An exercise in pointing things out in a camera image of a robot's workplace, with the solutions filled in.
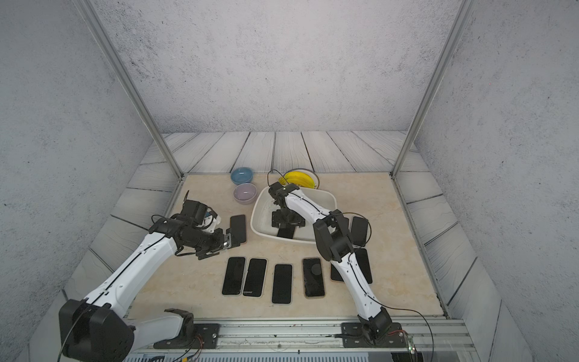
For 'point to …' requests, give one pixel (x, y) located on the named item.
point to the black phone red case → (237, 225)
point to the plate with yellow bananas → (301, 177)
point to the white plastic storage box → (261, 219)
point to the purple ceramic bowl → (244, 194)
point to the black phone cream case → (335, 274)
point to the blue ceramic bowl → (241, 175)
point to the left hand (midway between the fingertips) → (233, 246)
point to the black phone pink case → (314, 280)
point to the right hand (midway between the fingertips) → (286, 226)
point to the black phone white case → (255, 277)
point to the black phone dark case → (282, 283)
